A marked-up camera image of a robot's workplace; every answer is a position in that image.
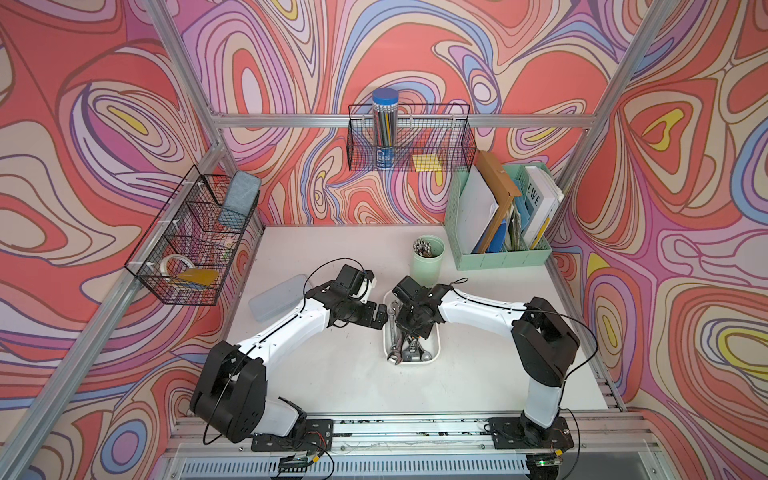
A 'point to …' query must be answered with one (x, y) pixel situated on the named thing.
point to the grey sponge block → (240, 200)
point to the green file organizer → (538, 252)
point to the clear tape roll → (163, 269)
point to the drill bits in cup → (422, 248)
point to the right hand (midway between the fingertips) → (402, 335)
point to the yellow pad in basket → (198, 276)
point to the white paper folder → (477, 208)
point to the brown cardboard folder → (503, 189)
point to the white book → (544, 197)
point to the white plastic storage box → (402, 348)
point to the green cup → (426, 259)
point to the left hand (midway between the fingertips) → (376, 315)
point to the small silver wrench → (395, 350)
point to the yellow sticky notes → (426, 163)
